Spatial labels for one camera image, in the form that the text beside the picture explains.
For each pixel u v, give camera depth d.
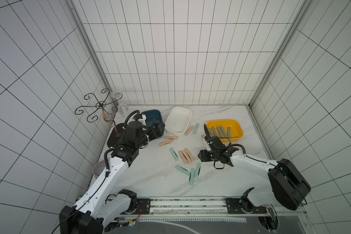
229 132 1.03
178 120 1.09
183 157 0.90
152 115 1.08
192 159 0.90
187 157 0.90
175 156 0.90
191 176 0.83
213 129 1.04
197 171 0.85
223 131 1.03
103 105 0.78
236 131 1.02
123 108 0.89
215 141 0.69
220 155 0.67
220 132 1.03
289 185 0.42
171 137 1.00
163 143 0.97
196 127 1.05
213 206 0.74
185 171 0.85
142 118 0.68
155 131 0.66
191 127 1.05
